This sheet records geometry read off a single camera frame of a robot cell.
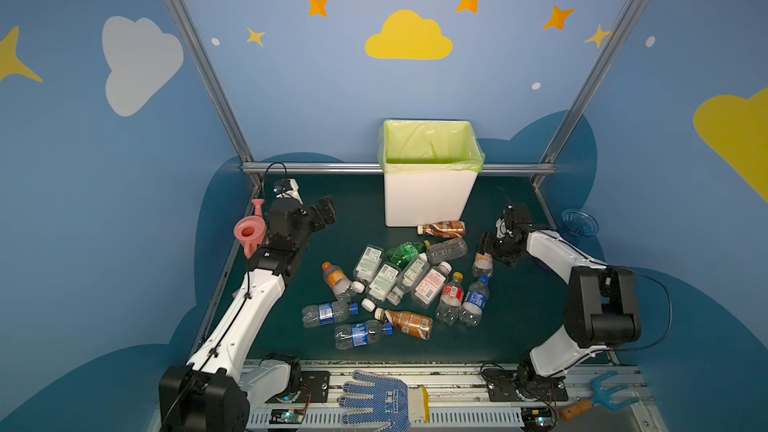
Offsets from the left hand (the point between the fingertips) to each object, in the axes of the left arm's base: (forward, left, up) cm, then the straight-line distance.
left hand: (323, 201), depth 79 cm
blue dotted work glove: (-43, -20, -27) cm, 54 cm away
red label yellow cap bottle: (-20, -35, -22) cm, 46 cm away
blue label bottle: (-19, -42, -22) cm, 51 cm away
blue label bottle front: (-28, -7, -23) cm, 37 cm away
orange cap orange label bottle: (-5, -48, -25) cm, 55 cm away
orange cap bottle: (-12, -3, -23) cm, 26 cm away
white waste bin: (+12, -25, -12) cm, 30 cm away
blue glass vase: (0, -73, -7) cm, 73 cm away
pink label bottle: (-13, -30, -23) cm, 40 cm away
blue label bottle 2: (-22, -1, -23) cm, 31 cm away
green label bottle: (-6, -11, -24) cm, 27 cm away
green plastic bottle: (-1, -23, -25) cm, 34 cm away
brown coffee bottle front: (-24, -24, -22) cm, 41 cm away
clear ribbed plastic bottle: (-1, -37, -23) cm, 43 cm away
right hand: (-1, -50, -21) cm, 54 cm away
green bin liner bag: (+31, -24, -6) cm, 40 cm away
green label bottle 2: (-13, -15, -23) cm, 31 cm away
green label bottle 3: (-11, -24, -22) cm, 35 cm away
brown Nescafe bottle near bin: (+8, -40, -22) cm, 47 cm away
